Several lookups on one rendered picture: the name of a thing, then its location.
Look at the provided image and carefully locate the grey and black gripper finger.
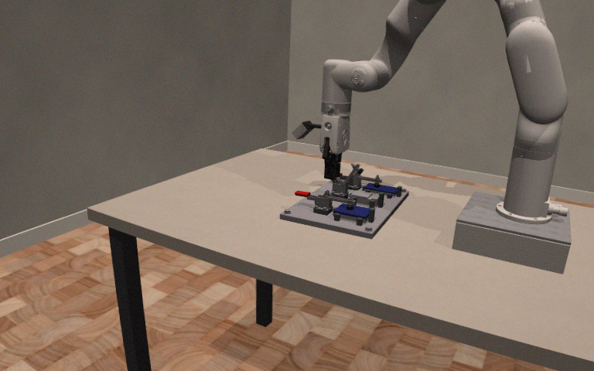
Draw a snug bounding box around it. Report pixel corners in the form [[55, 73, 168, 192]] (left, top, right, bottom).
[[323, 137, 337, 180], [336, 153, 342, 178]]

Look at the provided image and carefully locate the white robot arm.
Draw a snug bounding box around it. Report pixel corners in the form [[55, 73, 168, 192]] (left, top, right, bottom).
[[321, 0, 568, 224]]

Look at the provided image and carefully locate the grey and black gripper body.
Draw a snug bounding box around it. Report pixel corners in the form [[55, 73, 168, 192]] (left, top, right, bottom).
[[320, 111, 350, 155]]

